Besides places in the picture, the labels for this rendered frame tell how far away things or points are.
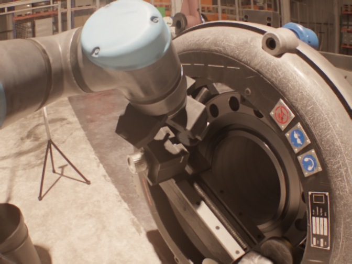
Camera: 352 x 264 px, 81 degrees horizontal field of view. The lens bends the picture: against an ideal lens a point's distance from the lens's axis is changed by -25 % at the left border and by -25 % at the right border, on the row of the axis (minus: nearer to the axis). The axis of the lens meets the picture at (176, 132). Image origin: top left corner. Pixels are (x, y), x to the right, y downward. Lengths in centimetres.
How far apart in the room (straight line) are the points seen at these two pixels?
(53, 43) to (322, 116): 35
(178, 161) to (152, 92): 28
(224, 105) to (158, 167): 21
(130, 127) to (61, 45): 17
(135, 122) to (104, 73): 14
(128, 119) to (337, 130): 31
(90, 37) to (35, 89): 8
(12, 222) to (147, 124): 99
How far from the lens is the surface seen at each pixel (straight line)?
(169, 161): 56
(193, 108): 42
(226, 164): 77
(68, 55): 30
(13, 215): 122
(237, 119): 61
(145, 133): 39
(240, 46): 41
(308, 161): 37
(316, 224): 40
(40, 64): 27
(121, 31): 26
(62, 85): 31
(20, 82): 24
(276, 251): 56
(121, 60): 25
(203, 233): 61
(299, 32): 116
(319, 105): 35
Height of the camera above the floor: 95
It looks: 21 degrees down
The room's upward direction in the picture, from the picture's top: 3 degrees counter-clockwise
